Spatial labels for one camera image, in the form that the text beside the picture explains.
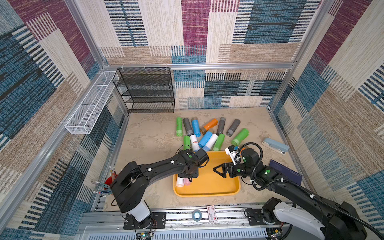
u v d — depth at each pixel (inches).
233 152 28.7
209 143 38.7
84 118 28.1
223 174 27.0
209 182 33.5
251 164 24.2
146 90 42.9
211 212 29.7
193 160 24.8
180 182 32.0
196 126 42.2
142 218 24.0
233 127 42.1
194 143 38.3
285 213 23.1
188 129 41.7
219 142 39.4
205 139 39.3
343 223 15.5
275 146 38.3
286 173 34.6
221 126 42.3
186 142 39.0
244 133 41.0
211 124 43.6
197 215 29.7
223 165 27.1
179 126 42.5
